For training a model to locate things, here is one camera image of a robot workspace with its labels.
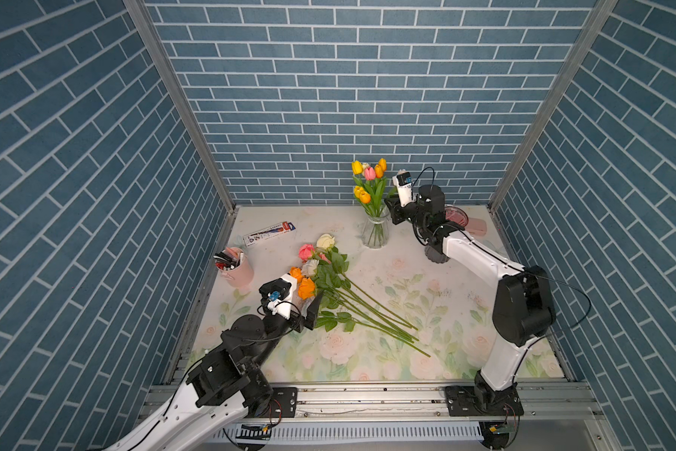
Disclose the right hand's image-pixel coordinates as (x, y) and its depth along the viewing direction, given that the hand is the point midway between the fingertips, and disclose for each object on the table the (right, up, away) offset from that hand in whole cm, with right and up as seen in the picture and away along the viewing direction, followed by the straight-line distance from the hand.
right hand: (391, 197), depth 88 cm
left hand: (-22, -24, -22) cm, 39 cm away
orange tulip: (-2, +13, +5) cm, 14 cm away
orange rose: (-28, -30, +3) cm, 41 cm away
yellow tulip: (-11, +10, +2) cm, 15 cm away
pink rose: (-29, -18, +11) cm, 36 cm away
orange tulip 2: (-4, +9, +1) cm, 10 cm away
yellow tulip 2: (-9, 0, -6) cm, 11 cm away
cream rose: (-23, -14, +16) cm, 32 cm away
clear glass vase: (-4, -12, +14) cm, 18 cm away
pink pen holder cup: (-50, -22, 0) cm, 54 cm away
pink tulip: (-7, +8, 0) cm, 10 cm away
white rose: (-27, -23, +5) cm, 36 cm away
